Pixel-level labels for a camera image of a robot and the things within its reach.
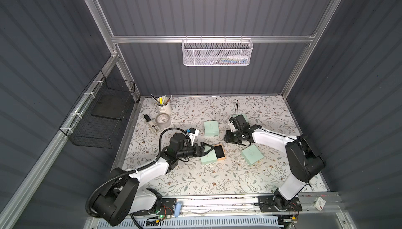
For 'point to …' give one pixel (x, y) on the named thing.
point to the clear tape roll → (163, 120)
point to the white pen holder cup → (164, 105)
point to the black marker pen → (152, 125)
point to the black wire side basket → (96, 119)
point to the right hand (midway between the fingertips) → (226, 138)
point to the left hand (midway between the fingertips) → (211, 151)
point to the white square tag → (320, 204)
